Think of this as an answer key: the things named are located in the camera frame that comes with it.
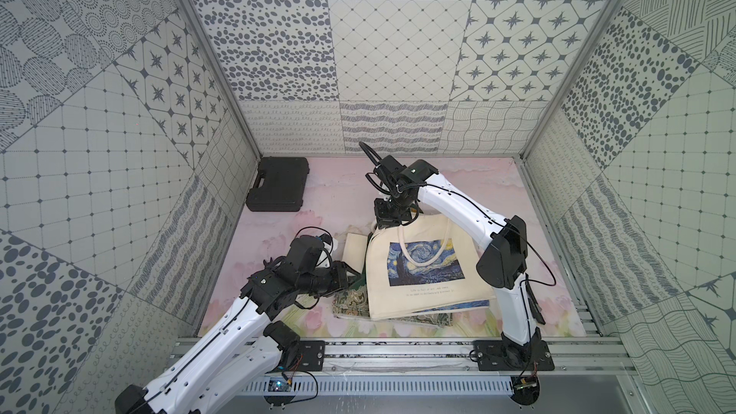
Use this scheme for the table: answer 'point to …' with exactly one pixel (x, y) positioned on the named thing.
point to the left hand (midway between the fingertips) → (363, 282)
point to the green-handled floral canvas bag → (350, 302)
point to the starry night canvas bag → (425, 264)
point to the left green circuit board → (279, 385)
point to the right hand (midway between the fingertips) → (383, 227)
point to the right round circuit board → (526, 389)
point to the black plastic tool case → (279, 185)
